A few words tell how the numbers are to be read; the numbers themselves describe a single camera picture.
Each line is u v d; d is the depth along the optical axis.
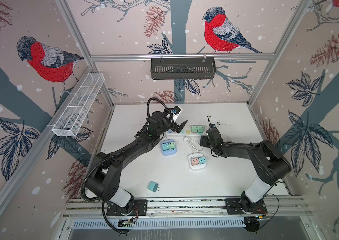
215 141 0.75
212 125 0.87
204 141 0.89
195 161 0.82
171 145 0.89
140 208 0.73
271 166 0.47
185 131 1.01
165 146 0.88
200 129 0.97
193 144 0.96
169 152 0.92
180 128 0.74
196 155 0.90
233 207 0.74
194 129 0.98
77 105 0.78
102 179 0.43
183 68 1.04
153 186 0.78
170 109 0.69
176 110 0.67
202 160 0.83
